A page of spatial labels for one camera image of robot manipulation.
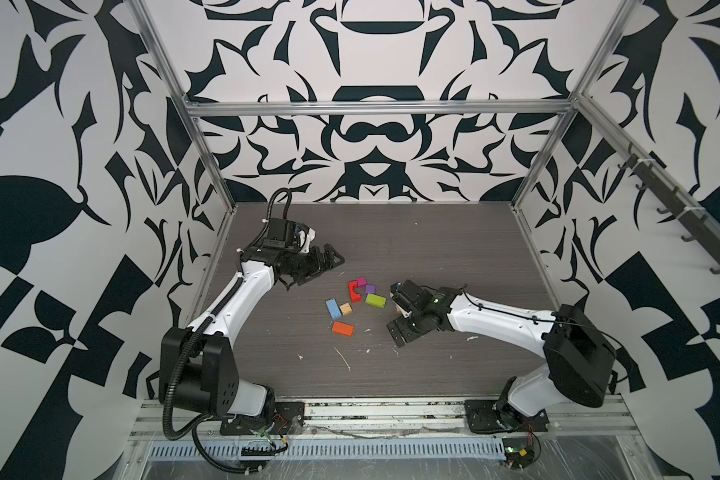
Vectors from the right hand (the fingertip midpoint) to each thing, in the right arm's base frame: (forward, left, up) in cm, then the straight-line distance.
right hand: (405, 327), depth 85 cm
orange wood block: (+1, +18, -4) cm, 18 cm away
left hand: (+13, +20, +14) cm, 27 cm away
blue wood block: (+7, +21, -2) cm, 22 cm away
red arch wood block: (+14, +16, -2) cm, 21 cm away
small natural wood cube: (+7, +17, -2) cm, 19 cm away
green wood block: (+10, +8, -2) cm, 13 cm away
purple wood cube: (+14, +10, -3) cm, 17 cm away
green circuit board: (-28, -24, -6) cm, 38 cm away
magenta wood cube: (+16, +13, -2) cm, 20 cm away
